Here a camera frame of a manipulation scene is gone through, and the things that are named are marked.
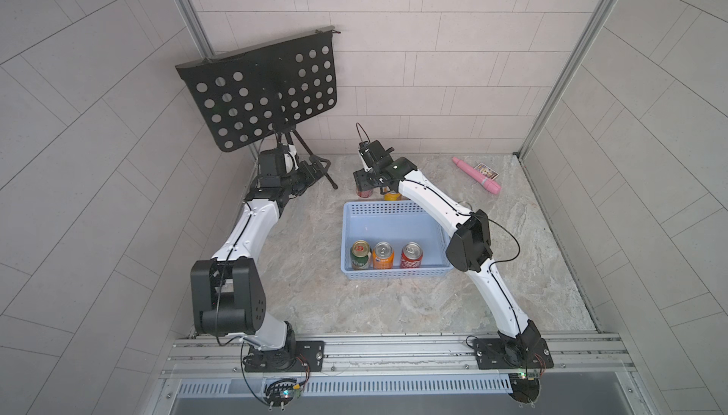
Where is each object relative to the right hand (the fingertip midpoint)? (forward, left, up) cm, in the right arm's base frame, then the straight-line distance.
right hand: (363, 176), depth 94 cm
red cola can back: (-4, 0, -4) cm, 6 cm away
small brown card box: (+10, -48, -13) cm, 51 cm away
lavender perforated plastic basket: (-12, -10, -12) cm, 20 cm away
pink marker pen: (+6, -43, -12) cm, 45 cm away
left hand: (-3, +11, +10) cm, 15 cm away
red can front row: (-28, -12, -4) cm, 31 cm away
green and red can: (-27, +2, -3) cm, 27 cm away
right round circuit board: (-58, -37, -17) cm, 71 cm away
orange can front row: (-28, -5, -4) cm, 28 cm away
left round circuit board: (-56, +22, -11) cm, 61 cm away
